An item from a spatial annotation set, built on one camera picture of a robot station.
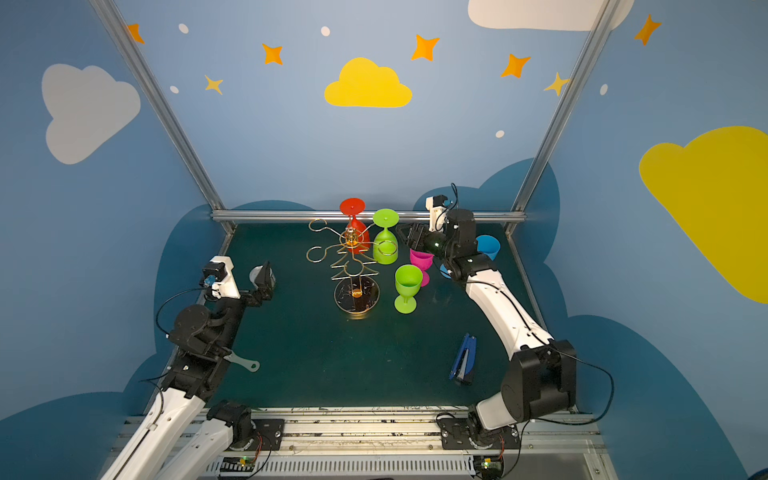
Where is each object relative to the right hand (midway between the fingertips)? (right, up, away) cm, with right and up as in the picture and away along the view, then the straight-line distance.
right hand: (405, 225), depth 78 cm
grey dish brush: (-44, -40, +6) cm, 60 cm away
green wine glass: (+2, -16, +16) cm, 23 cm away
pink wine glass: (+6, -10, +15) cm, 19 cm away
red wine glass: (-13, -3, +1) cm, 13 cm away
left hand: (-38, -9, -11) cm, 41 cm away
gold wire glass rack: (-15, -20, +20) cm, 32 cm away
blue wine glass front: (+17, -14, +33) cm, 39 cm away
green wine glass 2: (-5, -5, +14) cm, 15 cm away
